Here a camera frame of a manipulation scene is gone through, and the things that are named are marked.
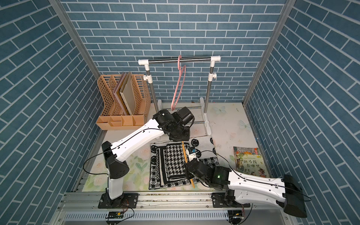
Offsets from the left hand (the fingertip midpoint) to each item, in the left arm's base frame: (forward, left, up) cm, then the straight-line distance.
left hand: (191, 140), depth 73 cm
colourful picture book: (-2, -38, -20) cm, 43 cm away
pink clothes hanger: (+52, +6, +6) cm, 53 cm away
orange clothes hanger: (-1, +4, -6) cm, 7 cm away
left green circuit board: (-30, +39, -25) cm, 55 cm away
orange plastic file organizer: (+27, +56, -15) cm, 65 cm away
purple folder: (+30, +46, +8) cm, 56 cm away
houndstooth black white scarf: (-11, +12, -14) cm, 22 cm away
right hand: (-10, +3, -10) cm, 15 cm away
